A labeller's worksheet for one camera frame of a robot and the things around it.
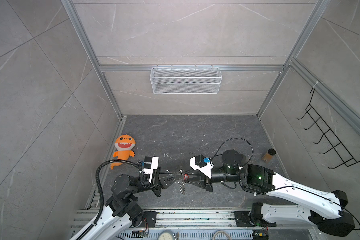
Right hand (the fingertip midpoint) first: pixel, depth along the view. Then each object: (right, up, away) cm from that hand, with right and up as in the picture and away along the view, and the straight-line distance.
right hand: (186, 175), depth 56 cm
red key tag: (0, 0, -1) cm, 2 cm away
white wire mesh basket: (+1, +51, +45) cm, 68 cm away
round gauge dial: (-9, -31, +10) cm, 33 cm away
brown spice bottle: (+52, 0, +35) cm, 62 cm away
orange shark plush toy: (-39, +8, +37) cm, 54 cm away
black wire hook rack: (+65, +6, +3) cm, 66 cm away
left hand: (-2, +2, -4) cm, 5 cm away
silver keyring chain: (-1, -5, -1) cm, 5 cm away
